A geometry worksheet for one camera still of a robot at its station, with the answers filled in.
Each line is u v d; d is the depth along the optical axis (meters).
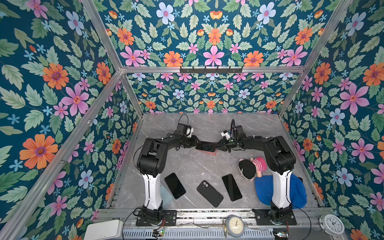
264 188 0.83
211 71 0.93
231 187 0.82
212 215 0.75
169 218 0.73
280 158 0.56
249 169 0.82
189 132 0.91
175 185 0.85
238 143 0.80
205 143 1.02
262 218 0.73
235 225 0.68
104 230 0.67
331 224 0.69
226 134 0.96
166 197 0.80
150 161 0.54
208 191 0.82
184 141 0.86
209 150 0.91
